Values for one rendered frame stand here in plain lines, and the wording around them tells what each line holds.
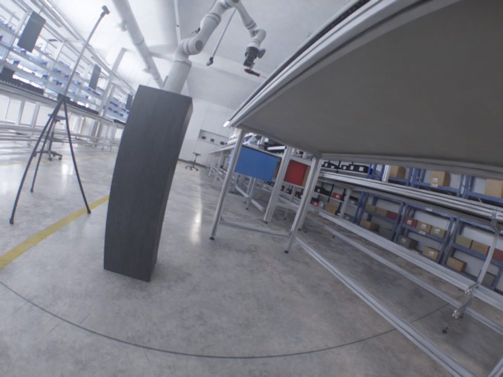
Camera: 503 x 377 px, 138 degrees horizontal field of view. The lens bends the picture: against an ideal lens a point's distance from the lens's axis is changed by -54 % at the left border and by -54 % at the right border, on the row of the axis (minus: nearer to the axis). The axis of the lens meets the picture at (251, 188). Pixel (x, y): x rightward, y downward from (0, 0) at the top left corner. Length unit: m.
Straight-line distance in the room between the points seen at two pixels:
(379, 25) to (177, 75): 0.83
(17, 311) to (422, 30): 1.29
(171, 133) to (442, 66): 0.89
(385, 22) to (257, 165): 2.52
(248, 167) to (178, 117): 1.95
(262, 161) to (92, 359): 2.62
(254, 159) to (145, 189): 2.02
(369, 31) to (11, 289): 1.25
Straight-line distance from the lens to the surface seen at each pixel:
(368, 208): 5.30
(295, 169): 2.98
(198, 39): 1.07
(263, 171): 2.77
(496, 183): 4.15
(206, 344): 0.83
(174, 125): 0.86
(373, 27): 0.41
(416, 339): 1.14
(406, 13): 0.37
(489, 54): 0.52
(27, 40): 3.75
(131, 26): 5.77
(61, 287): 0.99
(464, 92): 0.63
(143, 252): 0.98
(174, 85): 0.98
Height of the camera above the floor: 0.63
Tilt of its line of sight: 5 degrees down
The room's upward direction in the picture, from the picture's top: 17 degrees clockwise
